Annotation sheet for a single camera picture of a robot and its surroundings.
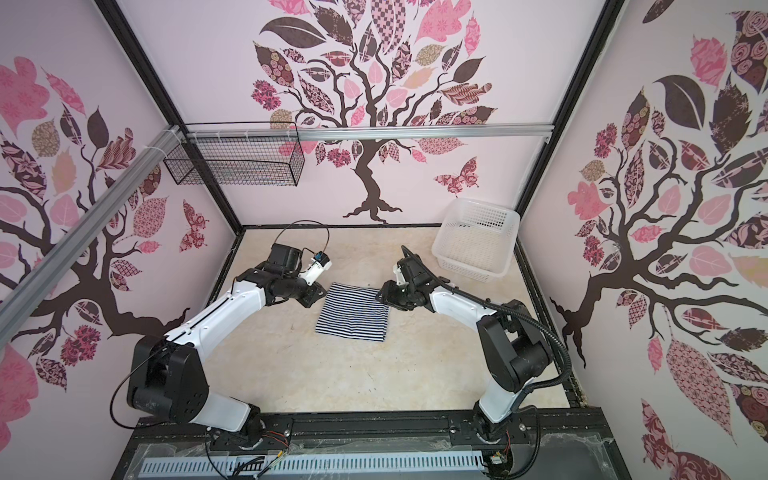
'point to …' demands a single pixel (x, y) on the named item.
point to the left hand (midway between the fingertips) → (320, 294)
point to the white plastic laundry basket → (475, 240)
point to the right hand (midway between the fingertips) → (380, 295)
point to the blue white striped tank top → (354, 312)
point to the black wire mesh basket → (241, 153)
